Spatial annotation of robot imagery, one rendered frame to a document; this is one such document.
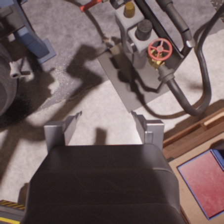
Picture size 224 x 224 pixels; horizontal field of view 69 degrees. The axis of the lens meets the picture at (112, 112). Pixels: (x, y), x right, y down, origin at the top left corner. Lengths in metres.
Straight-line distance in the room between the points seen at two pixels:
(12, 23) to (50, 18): 0.35
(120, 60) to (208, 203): 0.84
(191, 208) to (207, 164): 0.13
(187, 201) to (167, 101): 0.61
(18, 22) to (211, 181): 1.08
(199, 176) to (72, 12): 1.19
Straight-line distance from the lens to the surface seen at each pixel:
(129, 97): 0.99
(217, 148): 0.53
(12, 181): 1.26
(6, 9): 0.65
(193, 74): 1.11
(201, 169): 0.56
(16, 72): 0.67
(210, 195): 0.58
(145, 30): 0.57
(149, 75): 1.04
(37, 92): 1.17
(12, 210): 0.88
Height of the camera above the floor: 0.98
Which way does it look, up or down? 81 degrees down
